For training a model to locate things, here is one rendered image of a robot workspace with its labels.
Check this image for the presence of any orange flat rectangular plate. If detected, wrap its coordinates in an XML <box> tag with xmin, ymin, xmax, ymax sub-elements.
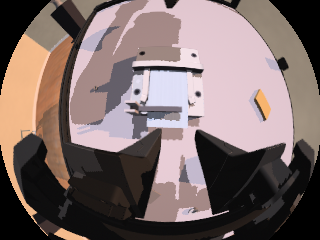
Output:
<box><xmin>254</xmin><ymin>89</ymin><xmax>271</xmax><ymax>120</ymax></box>

